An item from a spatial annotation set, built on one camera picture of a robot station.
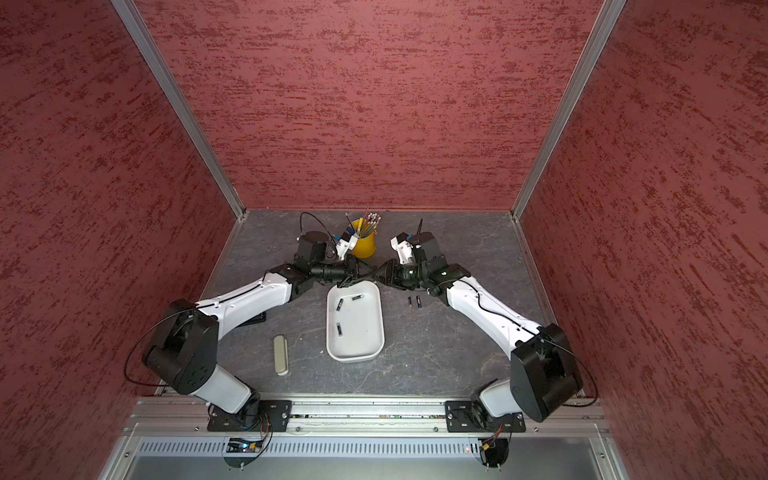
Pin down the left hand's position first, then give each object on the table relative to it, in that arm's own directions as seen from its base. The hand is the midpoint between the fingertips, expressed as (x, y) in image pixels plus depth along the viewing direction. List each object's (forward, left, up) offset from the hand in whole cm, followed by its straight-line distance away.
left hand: (375, 277), depth 80 cm
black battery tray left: (-1, +13, -17) cm, 21 cm away
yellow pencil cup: (+18, +4, -9) cm, 20 cm away
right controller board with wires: (-38, -30, -18) cm, 51 cm away
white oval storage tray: (-6, +7, -18) cm, 20 cm away
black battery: (+3, +7, -17) cm, 18 cm away
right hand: (-2, 0, 0) cm, 2 cm away
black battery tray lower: (-8, +12, -18) cm, 23 cm away
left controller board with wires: (-38, +33, -21) cm, 54 cm away
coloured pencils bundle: (+23, +4, -4) cm, 23 cm away
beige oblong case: (-16, +26, -15) cm, 35 cm away
